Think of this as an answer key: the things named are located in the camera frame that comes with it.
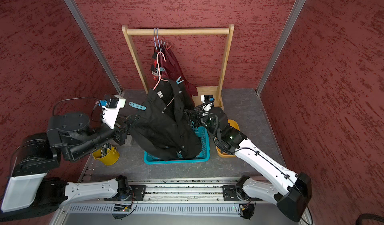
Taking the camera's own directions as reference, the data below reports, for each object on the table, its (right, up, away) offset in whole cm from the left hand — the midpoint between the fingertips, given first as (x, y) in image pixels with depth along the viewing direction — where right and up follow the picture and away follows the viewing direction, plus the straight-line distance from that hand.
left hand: (135, 121), depth 51 cm
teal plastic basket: (+25, -24, +33) cm, 48 cm away
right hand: (+18, +1, +20) cm, 27 cm away
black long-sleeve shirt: (+8, -5, +15) cm, 18 cm away
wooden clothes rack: (+39, +16, +68) cm, 80 cm away
